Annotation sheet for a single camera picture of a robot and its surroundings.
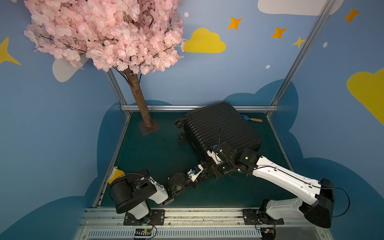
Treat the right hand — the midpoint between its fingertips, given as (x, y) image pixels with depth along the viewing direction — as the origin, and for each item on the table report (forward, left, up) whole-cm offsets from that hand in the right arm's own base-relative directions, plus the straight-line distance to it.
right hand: (213, 170), depth 74 cm
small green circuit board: (-27, +33, -18) cm, 46 cm away
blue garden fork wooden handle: (+54, -30, -17) cm, 63 cm away
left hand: (+3, +4, -5) cm, 7 cm away
